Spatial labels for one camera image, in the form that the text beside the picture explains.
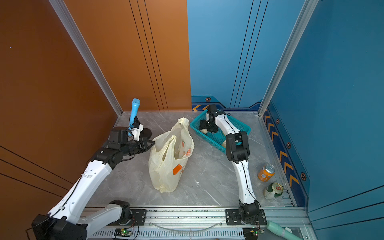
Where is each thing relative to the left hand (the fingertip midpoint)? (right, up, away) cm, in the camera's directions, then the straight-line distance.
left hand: (155, 140), depth 77 cm
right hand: (+27, +6, +30) cm, 41 cm away
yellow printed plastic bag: (+10, -5, -14) cm, 18 cm away
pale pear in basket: (+26, +4, +24) cm, 36 cm away
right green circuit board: (+48, -44, -6) cm, 65 cm away
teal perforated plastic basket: (+35, -2, +27) cm, 44 cm away
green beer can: (+59, -24, -4) cm, 64 cm away
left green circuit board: (-14, -44, -6) cm, 46 cm away
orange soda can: (+58, -17, +1) cm, 60 cm away
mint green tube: (+58, -40, -10) cm, 71 cm away
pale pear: (+39, -4, +20) cm, 44 cm away
